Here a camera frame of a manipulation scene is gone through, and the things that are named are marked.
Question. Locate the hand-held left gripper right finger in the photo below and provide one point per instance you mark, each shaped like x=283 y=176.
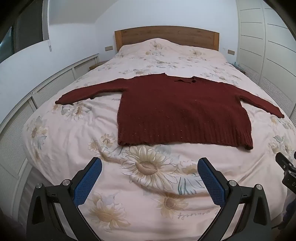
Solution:
x=214 y=185

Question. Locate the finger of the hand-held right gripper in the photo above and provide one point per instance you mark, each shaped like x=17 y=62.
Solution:
x=283 y=161

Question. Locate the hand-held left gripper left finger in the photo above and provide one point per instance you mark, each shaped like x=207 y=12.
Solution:
x=86 y=185

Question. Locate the dark red knitted sweater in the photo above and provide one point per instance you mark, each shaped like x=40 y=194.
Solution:
x=180 y=111

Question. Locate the bed with floral duvet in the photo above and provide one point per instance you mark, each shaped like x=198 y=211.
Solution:
x=148 y=206

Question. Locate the white louvered cabinet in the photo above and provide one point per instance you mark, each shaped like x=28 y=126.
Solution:
x=13 y=143

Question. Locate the white louvered wardrobe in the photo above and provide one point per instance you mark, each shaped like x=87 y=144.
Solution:
x=268 y=58

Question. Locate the wooden nightstand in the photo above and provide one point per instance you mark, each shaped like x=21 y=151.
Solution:
x=234 y=64
x=97 y=64

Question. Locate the wooden headboard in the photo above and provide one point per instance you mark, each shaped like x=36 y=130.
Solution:
x=170 y=36

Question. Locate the dark window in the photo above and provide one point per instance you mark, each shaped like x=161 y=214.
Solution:
x=20 y=27

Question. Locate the beige wall socket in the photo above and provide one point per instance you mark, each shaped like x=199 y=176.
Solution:
x=231 y=52
x=109 y=48

